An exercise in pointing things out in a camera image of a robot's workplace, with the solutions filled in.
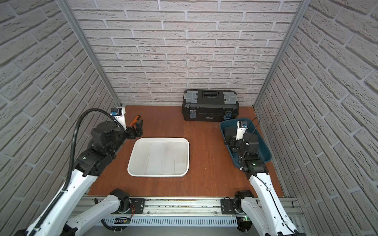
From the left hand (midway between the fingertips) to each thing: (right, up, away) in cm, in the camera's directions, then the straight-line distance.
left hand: (136, 117), depth 66 cm
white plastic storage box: (+6, -24, +21) cm, 32 cm away
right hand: (+50, -7, +10) cm, 51 cm away
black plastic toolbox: (+38, +9, +32) cm, 50 cm away
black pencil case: (+53, -9, +36) cm, 65 cm away
